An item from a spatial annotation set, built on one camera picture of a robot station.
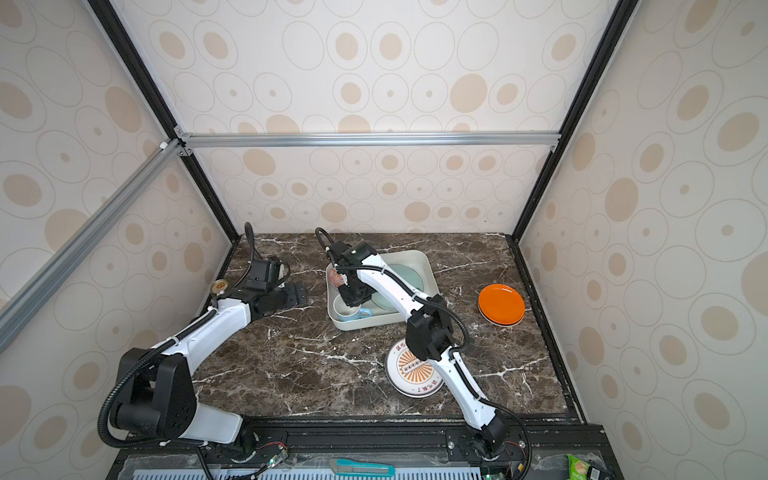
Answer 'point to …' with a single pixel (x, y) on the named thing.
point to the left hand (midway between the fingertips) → (301, 287)
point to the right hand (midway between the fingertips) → (357, 301)
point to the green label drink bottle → (219, 285)
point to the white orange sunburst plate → (409, 375)
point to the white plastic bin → (413, 267)
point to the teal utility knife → (351, 467)
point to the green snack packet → (578, 469)
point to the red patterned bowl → (336, 278)
